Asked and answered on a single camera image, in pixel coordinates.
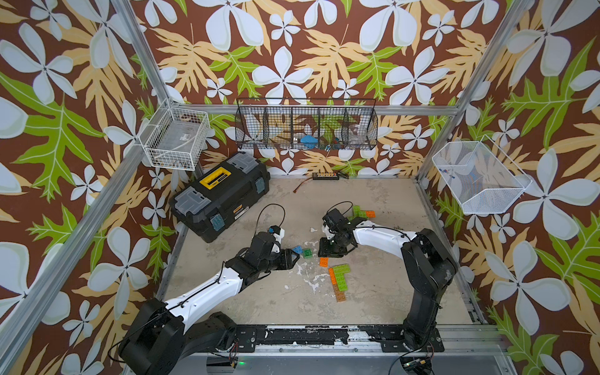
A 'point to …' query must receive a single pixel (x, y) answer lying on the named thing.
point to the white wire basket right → (480, 175)
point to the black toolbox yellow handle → (212, 201)
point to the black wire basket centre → (308, 124)
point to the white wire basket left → (175, 137)
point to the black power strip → (326, 176)
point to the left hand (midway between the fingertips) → (296, 253)
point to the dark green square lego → (308, 253)
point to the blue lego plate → (298, 249)
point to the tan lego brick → (340, 294)
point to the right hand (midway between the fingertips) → (319, 253)
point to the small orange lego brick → (324, 262)
